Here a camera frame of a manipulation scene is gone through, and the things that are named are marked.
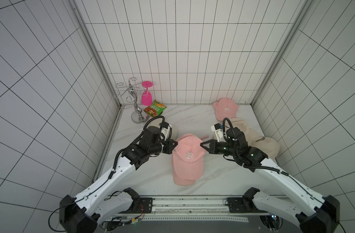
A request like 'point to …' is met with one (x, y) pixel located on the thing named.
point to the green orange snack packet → (154, 109)
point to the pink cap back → (225, 108)
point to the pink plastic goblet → (147, 96)
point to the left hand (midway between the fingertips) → (174, 146)
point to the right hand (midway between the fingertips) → (201, 141)
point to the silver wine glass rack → (137, 117)
